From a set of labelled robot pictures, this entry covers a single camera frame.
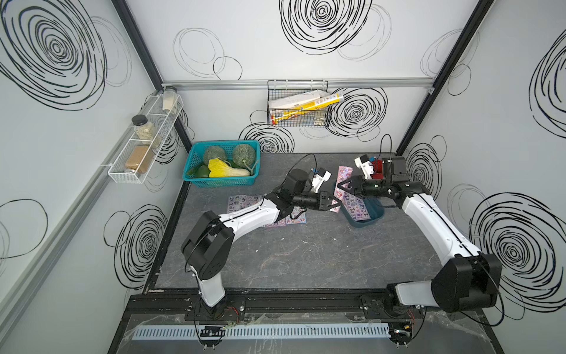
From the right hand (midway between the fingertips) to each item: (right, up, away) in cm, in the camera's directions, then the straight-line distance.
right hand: (342, 187), depth 77 cm
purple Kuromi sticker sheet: (-43, -9, +23) cm, 50 cm away
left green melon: (-56, +15, +30) cm, 65 cm away
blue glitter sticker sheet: (-22, -16, +17) cm, 32 cm away
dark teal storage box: (+20, -11, +21) cm, 31 cm away
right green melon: (-40, +13, +28) cm, 51 cm away
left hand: (-1, -6, -3) cm, 7 cm away
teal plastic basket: (-66, +13, +34) cm, 76 cm away
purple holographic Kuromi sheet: (+12, -10, +22) cm, 27 cm away
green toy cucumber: (-61, +6, +25) cm, 66 cm away
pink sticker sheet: (-17, -8, -5) cm, 19 cm away
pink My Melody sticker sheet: (+1, +5, 0) cm, 5 cm away
